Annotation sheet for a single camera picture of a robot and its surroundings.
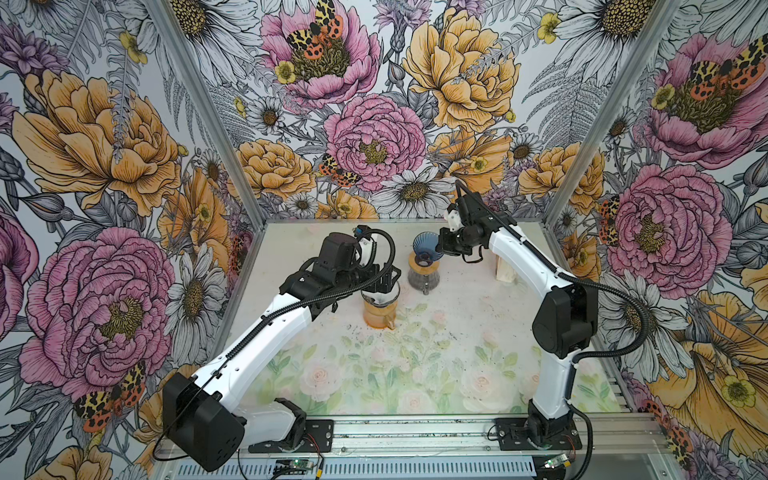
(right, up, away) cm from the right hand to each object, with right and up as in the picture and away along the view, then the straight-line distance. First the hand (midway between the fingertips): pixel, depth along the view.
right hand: (439, 255), depth 89 cm
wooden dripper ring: (-4, -5, +5) cm, 8 cm away
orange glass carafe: (-17, -18, -1) cm, 25 cm away
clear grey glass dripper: (-19, -12, -8) cm, 24 cm away
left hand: (-16, -6, -13) cm, 22 cm away
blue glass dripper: (-4, +2, +2) cm, 5 cm away
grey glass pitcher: (-4, -9, +7) cm, 12 cm away
